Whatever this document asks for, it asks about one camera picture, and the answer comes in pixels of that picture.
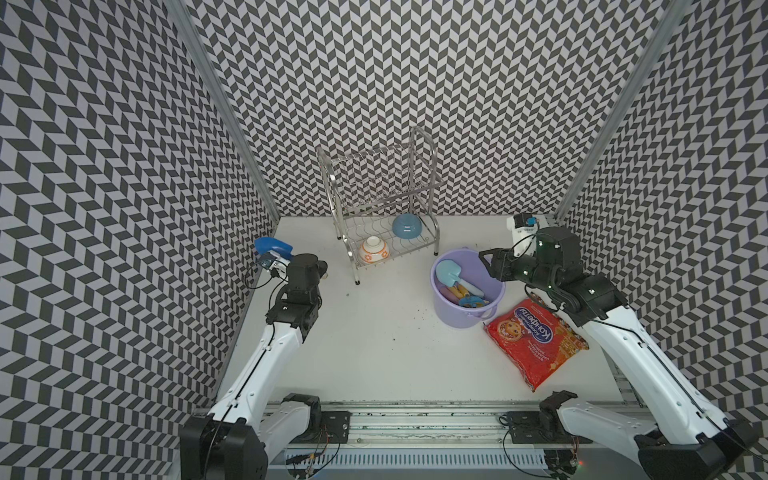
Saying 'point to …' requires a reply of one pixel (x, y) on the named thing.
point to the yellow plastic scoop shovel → (459, 291)
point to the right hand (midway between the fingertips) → (487, 260)
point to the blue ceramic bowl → (407, 226)
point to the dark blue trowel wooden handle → (262, 245)
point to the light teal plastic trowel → (448, 272)
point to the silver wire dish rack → (385, 199)
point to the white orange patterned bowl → (374, 250)
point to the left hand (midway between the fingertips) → (306, 261)
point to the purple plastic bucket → (447, 306)
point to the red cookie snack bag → (533, 339)
